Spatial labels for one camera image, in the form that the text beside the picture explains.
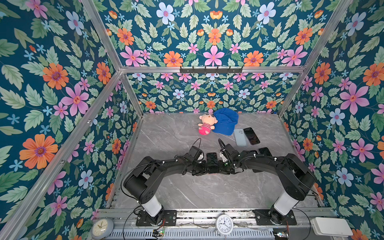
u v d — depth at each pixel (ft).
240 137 3.46
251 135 3.56
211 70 3.04
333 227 3.72
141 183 1.50
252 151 3.23
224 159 2.68
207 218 2.46
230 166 2.30
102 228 2.22
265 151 3.31
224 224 2.26
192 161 2.41
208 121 3.49
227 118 3.66
